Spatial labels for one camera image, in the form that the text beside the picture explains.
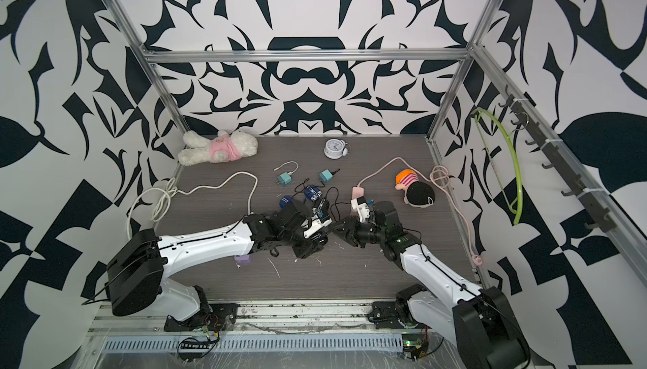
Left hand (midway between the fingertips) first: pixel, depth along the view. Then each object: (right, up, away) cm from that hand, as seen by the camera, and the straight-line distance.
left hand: (317, 234), depth 81 cm
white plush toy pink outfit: (-39, +29, +24) cm, 55 cm away
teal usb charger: (-14, +16, +21) cm, 30 cm away
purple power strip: (-25, -9, +4) cm, 27 cm away
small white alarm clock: (+7, +29, +31) cm, 43 cm away
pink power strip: (+15, +11, +19) cm, 26 cm away
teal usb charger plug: (+3, +17, +24) cm, 29 cm away
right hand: (+4, +3, -3) cm, 6 cm away
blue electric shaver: (-3, +11, +18) cm, 21 cm away
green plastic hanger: (+53, +15, -15) cm, 57 cm away
